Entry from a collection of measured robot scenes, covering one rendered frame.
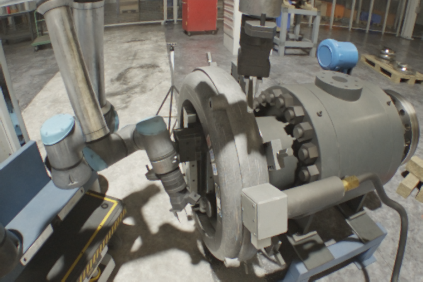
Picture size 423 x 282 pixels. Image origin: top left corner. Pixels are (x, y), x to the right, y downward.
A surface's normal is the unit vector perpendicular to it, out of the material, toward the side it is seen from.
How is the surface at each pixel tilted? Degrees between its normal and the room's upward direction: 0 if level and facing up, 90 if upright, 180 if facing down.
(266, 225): 67
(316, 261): 0
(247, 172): 55
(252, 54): 103
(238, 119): 33
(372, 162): 74
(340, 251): 0
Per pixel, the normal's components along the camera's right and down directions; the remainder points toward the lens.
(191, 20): 0.35, 0.48
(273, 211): 0.29, 0.11
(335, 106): 0.14, -0.60
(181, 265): 0.02, -0.87
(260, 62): -0.08, 0.51
